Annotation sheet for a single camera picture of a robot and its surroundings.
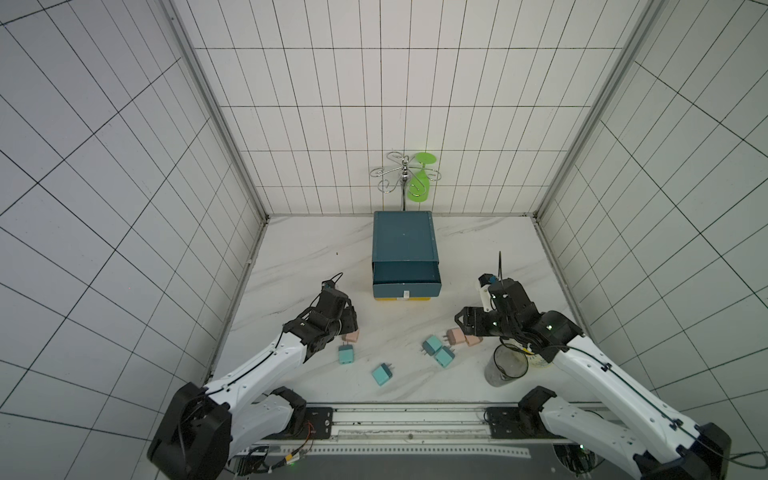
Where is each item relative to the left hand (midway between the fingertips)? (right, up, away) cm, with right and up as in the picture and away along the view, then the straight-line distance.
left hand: (343, 321), depth 86 cm
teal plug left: (+1, -9, -2) cm, 9 cm away
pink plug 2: (+33, -4, 0) cm, 33 cm away
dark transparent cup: (+46, -10, -5) cm, 48 cm away
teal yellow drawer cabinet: (+18, +18, -6) cm, 26 cm away
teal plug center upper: (+26, -7, -1) cm, 27 cm away
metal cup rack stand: (+18, +50, +12) cm, 54 cm away
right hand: (+31, +3, -9) cm, 32 cm away
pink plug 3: (+38, -5, 0) cm, 38 cm away
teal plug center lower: (+29, -9, -3) cm, 31 cm away
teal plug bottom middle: (+12, -13, -6) cm, 18 cm away
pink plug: (+3, -5, 0) cm, 5 cm away
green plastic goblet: (+23, +40, +4) cm, 46 cm away
